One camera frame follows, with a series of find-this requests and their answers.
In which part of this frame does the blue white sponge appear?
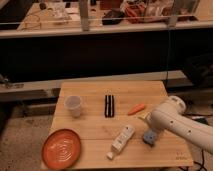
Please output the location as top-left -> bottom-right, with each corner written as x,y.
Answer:
142,129 -> 157,146

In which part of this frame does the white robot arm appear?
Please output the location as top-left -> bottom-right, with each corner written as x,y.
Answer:
146,96 -> 213,155

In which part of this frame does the black ridged block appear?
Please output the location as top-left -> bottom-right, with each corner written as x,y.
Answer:
104,95 -> 115,118

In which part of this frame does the clear plastic cup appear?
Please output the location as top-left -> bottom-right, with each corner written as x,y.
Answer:
64,96 -> 82,118

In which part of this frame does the orange carrot toy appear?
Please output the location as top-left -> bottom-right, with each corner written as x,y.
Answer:
127,104 -> 146,116

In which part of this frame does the white tube with cap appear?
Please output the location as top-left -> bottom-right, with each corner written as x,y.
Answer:
106,125 -> 135,160

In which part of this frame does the black bag on shelf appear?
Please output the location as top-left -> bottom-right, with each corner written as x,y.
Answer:
102,10 -> 124,25

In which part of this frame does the orange plate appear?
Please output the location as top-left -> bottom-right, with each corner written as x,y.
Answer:
42,129 -> 81,170

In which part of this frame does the black power adapter box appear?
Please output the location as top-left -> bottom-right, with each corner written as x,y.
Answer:
196,117 -> 209,125

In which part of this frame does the grey metal post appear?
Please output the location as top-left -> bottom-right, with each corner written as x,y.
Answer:
79,0 -> 89,31

